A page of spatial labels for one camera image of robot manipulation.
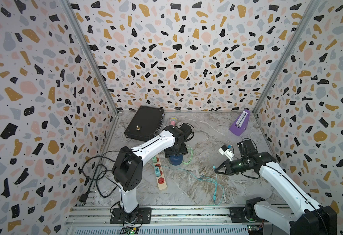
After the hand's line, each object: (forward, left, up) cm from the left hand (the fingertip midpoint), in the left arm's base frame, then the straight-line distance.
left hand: (181, 153), depth 85 cm
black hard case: (+23, +23, 0) cm, 33 cm away
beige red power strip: (-12, +12, -8) cm, 19 cm away
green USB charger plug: (-1, +16, -4) cm, 16 cm away
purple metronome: (+23, -42, -1) cm, 48 cm away
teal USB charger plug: (-9, +13, -3) cm, 17 cm away
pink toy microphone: (+34, +5, -8) cm, 35 cm away
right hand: (-13, -18, +4) cm, 22 cm away
